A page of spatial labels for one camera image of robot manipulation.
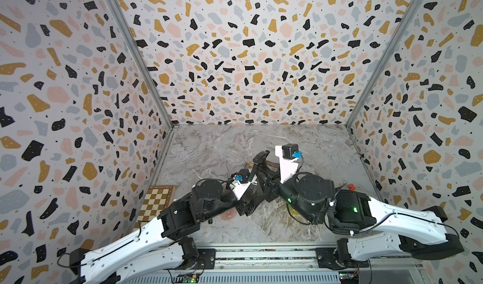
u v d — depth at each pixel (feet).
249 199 1.74
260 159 1.50
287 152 1.34
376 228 1.20
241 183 1.61
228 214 1.72
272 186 1.41
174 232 1.42
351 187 3.09
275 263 2.40
